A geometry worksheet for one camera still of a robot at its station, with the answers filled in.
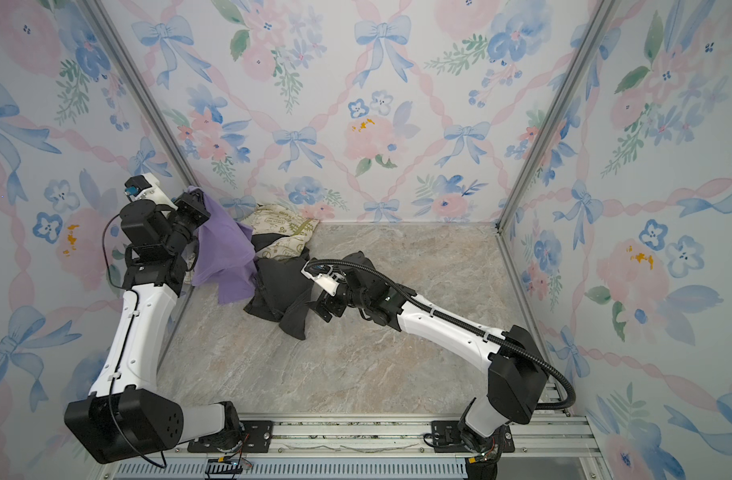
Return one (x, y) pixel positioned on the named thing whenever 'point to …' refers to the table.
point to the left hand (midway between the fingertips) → (201, 185)
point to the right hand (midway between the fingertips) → (317, 284)
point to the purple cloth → (225, 254)
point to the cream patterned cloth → (277, 219)
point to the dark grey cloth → (282, 291)
